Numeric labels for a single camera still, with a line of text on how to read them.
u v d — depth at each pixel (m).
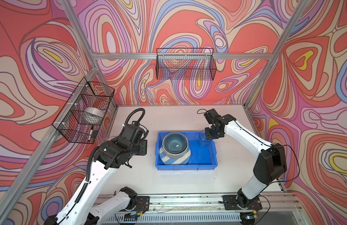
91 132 0.73
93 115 0.70
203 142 0.83
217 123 0.61
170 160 0.84
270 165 0.44
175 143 0.86
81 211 0.36
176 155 0.79
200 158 0.92
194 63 0.96
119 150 0.42
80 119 0.73
